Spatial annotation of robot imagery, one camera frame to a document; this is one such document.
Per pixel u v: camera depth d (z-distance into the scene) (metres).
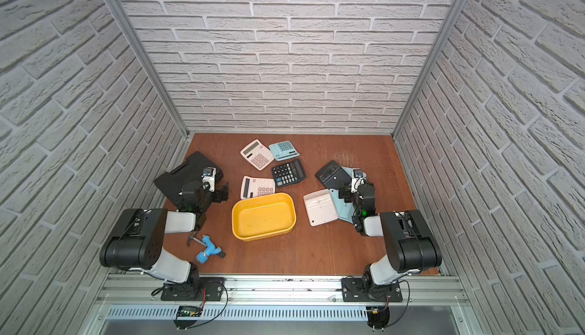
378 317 0.69
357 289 0.74
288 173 1.00
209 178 0.82
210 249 0.80
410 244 0.47
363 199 0.71
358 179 0.79
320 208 0.90
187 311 0.72
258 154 1.08
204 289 0.73
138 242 0.45
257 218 0.90
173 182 0.94
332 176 0.98
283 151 1.10
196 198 0.73
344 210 0.90
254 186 0.97
